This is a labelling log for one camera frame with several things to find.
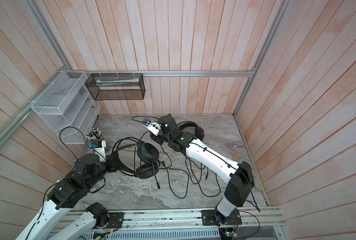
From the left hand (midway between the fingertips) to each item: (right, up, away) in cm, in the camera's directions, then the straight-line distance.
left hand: (119, 158), depth 70 cm
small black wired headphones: (+43, +12, +30) cm, 54 cm away
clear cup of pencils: (-24, +11, +21) cm, 33 cm away
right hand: (+16, +15, +7) cm, 23 cm away
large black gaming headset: (+16, +3, -10) cm, 19 cm away
